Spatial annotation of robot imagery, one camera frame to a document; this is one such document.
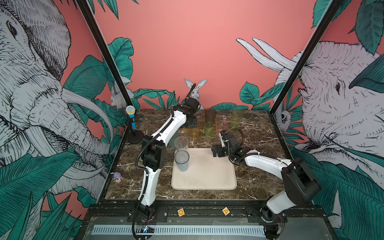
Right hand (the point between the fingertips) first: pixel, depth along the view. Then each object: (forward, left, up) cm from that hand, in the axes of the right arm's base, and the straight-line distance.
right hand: (216, 145), depth 90 cm
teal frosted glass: (-1, +27, +4) cm, 27 cm away
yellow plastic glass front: (+15, +14, -7) cm, 21 cm away
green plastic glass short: (+19, +3, -5) cm, 19 cm away
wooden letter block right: (-34, -3, -8) cm, 35 cm away
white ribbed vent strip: (-42, +4, -9) cm, 43 cm away
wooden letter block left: (-34, +20, -8) cm, 40 cm away
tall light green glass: (+31, -19, -7) cm, 37 cm away
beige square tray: (-13, +7, -10) cm, 18 cm away
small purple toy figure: (-18, +57, -4) cm, 60 cm away
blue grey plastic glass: (-10, +20, 0) cm, 22 cm away
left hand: (+13, +16, +8) cm, 22 cm away
